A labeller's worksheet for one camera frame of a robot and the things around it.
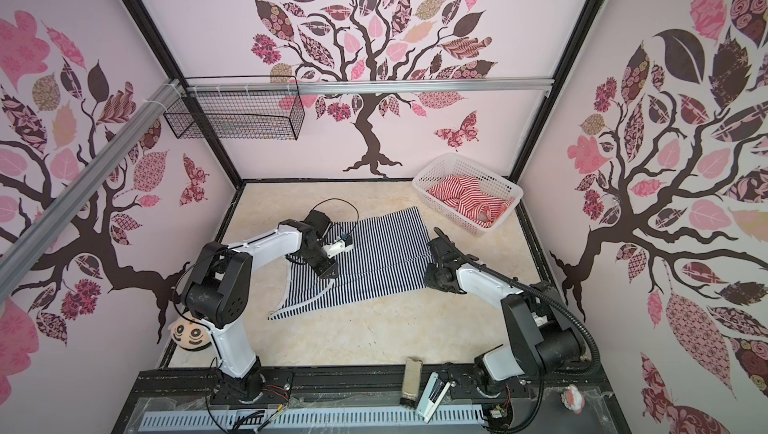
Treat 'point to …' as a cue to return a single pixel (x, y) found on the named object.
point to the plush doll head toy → (190, 334)
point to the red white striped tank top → (465, 194)
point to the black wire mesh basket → (244, 108)
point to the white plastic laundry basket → (432, 168)
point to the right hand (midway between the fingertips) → (433, 276)
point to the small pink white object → (572, 398)
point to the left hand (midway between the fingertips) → (330, 274)
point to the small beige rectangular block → (412, 381)
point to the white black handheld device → (434, 394)
